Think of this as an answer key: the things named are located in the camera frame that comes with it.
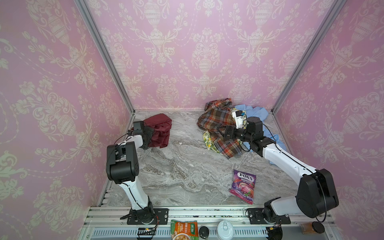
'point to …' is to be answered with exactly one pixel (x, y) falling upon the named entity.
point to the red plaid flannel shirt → (218, 112)
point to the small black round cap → (204, 232)
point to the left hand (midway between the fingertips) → (151, 133)
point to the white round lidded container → (225, 230)
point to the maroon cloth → (162, 125)
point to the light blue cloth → (259, 113)
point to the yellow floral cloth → (208, 142)
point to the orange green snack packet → (184, 230)
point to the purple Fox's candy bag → (243, 185)
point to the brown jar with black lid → (309, 228)
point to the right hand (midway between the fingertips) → (222, 127)
